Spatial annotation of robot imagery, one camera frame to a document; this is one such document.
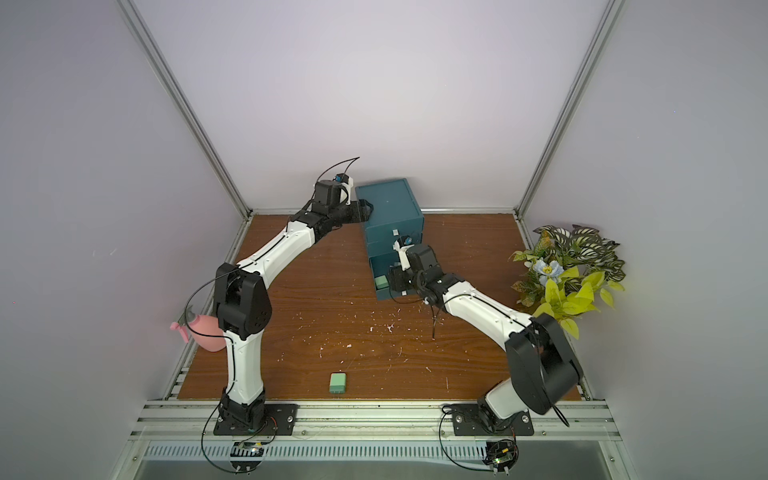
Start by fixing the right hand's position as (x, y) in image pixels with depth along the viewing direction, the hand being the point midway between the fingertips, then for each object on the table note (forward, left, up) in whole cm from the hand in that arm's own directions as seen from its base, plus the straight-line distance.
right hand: (395, 266), depth 86 cm
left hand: (+18, +8, +8) cm, 21 cm away
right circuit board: (-43, -26, -17) cm, 53 cm away
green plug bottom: (-29, +15, -13) cm, 35 cm away
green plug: (+2, +5, -12) cm, 13 cm away
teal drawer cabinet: (+15, 0, +7) cm, 17 cm away
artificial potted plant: (-9, -42, +11) cm, 44 cm away
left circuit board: (-45, +36, -17) cm, 60 cm away
